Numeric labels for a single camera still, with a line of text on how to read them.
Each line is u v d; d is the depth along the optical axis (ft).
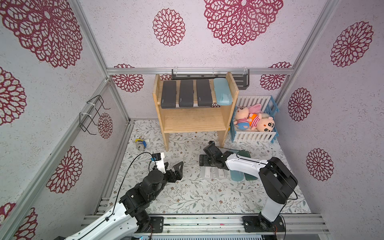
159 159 2.04
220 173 2.95
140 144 3.29
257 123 3.38
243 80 3.09
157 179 1.72
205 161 2.75
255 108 3.63
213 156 2.35
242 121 3.39
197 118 3.04
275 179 1.55
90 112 2.49
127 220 1.63
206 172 2.95
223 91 2.41
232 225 2.49
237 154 2.10
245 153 3.22
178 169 2.10
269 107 3.81
